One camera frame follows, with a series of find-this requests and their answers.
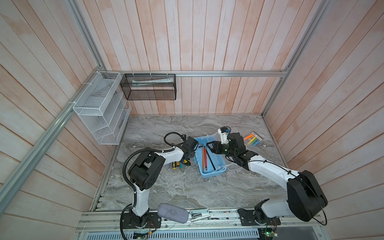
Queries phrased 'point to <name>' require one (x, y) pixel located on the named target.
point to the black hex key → (209, 157)
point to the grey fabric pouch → (173, 213)
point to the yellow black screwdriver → (174, 165)
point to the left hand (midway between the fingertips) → (186, 154)
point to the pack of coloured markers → (253, 139)
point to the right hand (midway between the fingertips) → (208, 144)
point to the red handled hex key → (205, 158)
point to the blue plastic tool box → (210, 164)
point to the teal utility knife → (181, 165)
